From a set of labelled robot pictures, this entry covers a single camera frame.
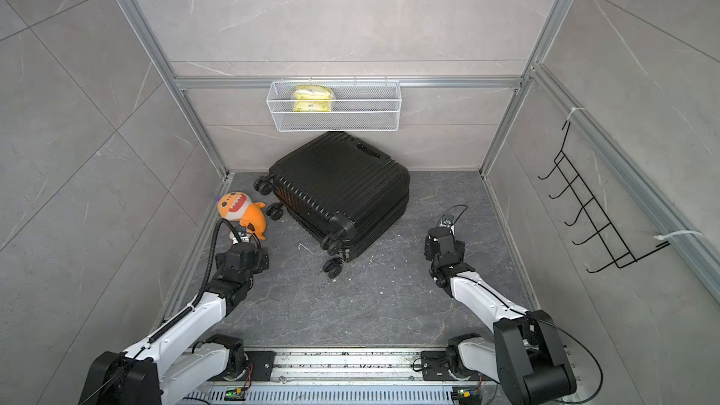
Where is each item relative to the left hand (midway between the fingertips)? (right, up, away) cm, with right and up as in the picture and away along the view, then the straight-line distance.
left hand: (246, 247), depth 86 cm
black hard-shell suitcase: (+29, +19, 0) cm, 35 cm away
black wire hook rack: (+92, +15, -19) cm, 95 cm away
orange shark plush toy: (-8, +12, +12) cm, 19 cm away
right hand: (+64, +2, +3) cm, 64 cm away
